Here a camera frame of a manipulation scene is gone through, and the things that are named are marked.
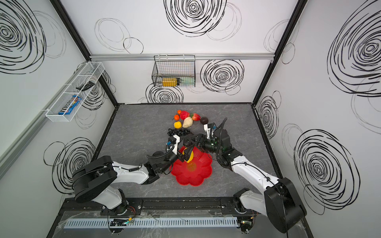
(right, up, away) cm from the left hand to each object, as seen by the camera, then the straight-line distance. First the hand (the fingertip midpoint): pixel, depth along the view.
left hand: (188, 142), depth 77 cm
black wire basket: (-10, +44, +22) cm, 50 cm away
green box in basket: (-1, +34, +10) cm, 36 cm away
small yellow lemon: (-8, +7, +26) cm, 28 cm away
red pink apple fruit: (-4, +15, +31) cm, 35 cm away
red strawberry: (+5, +13, +31) cm, 34 cm away
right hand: (+1, +1, -2) cm, 2 cm away
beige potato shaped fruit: (-1, +9, +25) cm, 27 cm away
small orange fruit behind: (-8, +17, +35) cm, 40 cm away
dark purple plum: (+11, +11, +28) cm, 32 cm away
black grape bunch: (-11, +3, +21) cm, 24 cm away
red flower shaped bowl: (+3, -19, +9) cm, 21 cm away
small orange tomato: (-10, +13, +31) cm, 35 cm away
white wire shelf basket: (-61, +41, +14) cm, 75 cm away
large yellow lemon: (+2, -6, -4) cm, 8 cm away
